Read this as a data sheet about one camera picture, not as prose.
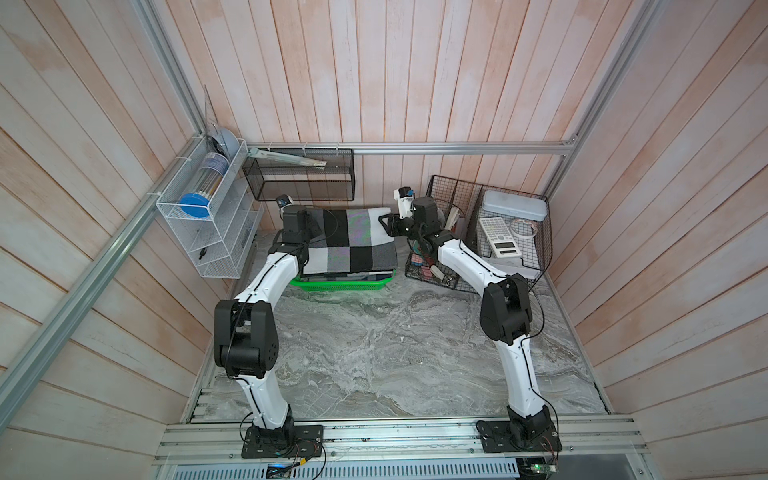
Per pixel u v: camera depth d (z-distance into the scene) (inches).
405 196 33.0
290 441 26.0
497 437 28.8
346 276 36.8
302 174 41.1
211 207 27.6
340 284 37.7
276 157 35.8
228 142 33.4
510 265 33.8
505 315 23.0
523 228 36.7
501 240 34.8
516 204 38.8
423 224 30.0
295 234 27.6
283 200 30.8
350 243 37.5
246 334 19.3
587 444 29.4
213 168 30.1
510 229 36.2
